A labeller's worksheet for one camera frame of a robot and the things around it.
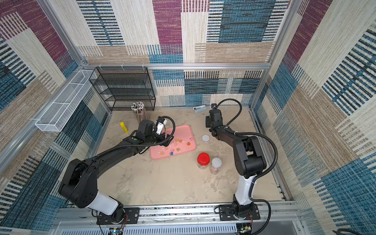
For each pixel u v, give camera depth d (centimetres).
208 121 90
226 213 73
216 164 78
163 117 72
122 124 99
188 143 99
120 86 108
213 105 85
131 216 73
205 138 100
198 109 119
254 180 53
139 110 97
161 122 77
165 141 80
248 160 51
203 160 83
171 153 94
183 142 99
